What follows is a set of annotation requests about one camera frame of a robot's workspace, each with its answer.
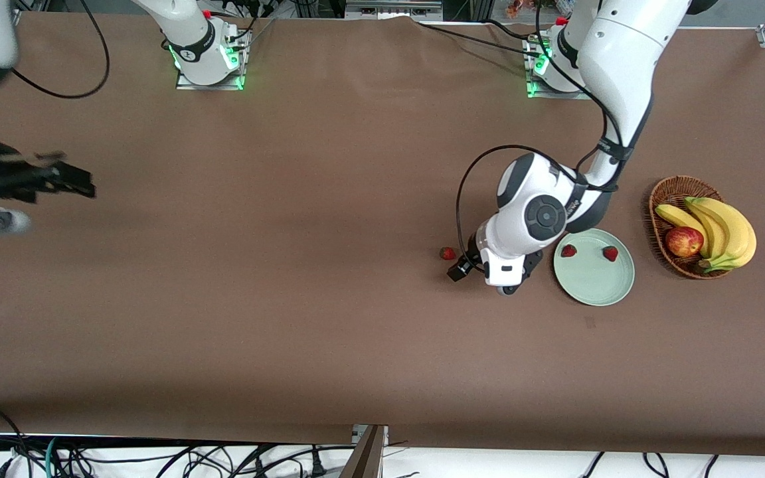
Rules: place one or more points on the red strawberry large green calyx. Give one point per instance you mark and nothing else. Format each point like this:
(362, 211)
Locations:
(569, 250)

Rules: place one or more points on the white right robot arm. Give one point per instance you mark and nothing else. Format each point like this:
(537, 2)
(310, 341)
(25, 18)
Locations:
(190, 33)

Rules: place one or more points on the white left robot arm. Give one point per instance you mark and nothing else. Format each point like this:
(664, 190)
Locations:
(628, 60)

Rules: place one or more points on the pale green round plate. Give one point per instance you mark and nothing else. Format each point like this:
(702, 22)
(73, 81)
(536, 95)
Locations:
(594, 282)

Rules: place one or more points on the brown table cover sheet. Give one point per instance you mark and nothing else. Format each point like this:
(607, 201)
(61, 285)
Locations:
(356, 332)

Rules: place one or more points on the brown wicker basket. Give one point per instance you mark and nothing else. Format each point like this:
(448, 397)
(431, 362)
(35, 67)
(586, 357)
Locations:
(668, 192)

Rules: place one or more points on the short yellow banana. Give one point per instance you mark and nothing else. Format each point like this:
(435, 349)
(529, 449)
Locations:
(678, 218)

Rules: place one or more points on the red apple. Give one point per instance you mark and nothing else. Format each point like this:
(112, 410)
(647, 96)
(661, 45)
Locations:
(684, 241)

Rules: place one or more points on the medium yellow banana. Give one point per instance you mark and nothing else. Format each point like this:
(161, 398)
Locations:
(711, 229)

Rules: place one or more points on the large yellow banana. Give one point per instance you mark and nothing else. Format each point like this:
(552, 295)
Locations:
(738, 236)

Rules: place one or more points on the orange toy items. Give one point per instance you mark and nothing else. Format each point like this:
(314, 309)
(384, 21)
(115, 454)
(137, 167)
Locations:
(515, 8)

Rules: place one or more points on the grey metal rail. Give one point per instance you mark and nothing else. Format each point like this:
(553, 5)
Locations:
(389, 10)

